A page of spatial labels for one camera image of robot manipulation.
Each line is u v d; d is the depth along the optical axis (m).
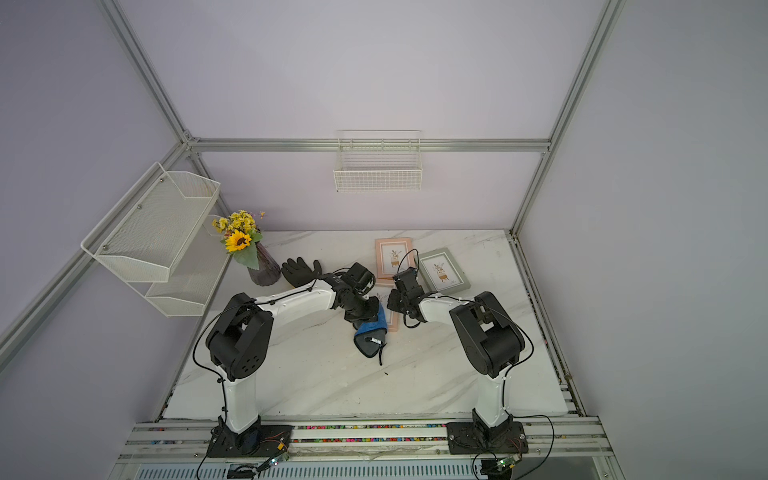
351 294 0.72
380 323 0.90
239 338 0.50
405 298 0.83
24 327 0.51
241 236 0.86
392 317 0.95
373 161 0.95
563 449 0.73
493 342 0.51
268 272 1.00
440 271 1.08
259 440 0.68
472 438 0.73
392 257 1.11
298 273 1.07
